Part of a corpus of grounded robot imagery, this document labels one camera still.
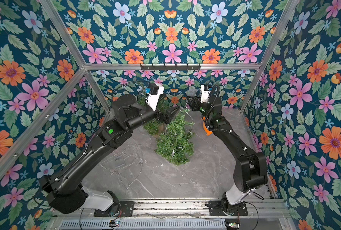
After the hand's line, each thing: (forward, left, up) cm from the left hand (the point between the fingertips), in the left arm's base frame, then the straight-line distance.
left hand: (172, 99), depth 56 cm
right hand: (+19, -13, -14) cm, 27 cm away
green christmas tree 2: (-6, 0, -25) cm, 26 cm away
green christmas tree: (+14, +12, -35) cm, 39 cm away
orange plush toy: (+16, -24, -47) cm, 55 cm away
